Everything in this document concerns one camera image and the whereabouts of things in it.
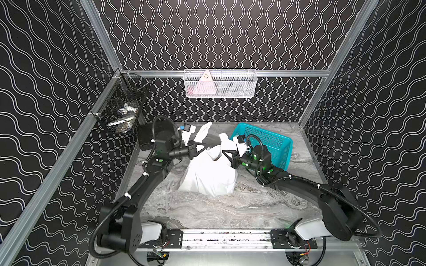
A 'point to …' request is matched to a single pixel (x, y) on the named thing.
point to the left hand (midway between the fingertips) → (208, 144)
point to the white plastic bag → (209, 172)
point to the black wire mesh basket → (118, 108)
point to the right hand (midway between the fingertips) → (223, 150)
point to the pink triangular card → (205, 85)
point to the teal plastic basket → (279, 146)
